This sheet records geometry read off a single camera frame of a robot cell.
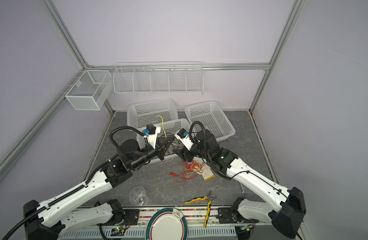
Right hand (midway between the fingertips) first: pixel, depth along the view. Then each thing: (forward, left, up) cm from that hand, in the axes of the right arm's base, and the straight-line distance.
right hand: (178, 145), depth 70 cm
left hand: (-1, +1, +7) cm, 7 cm away
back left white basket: (+44, +34, -23) cm, 60 cm away
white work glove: (-1, -12, -23) cm, 26 cm away
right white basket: (+43, -22, -25) cm, 54 cm away
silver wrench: (-14, -35, -26) cm, 46 cm away
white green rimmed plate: (-29, +6, -25) cm, 38 cm away
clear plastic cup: (-16, +23, -26) cm, 38 cm away
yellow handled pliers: (-17, -15, -25) cm, 34 cm away
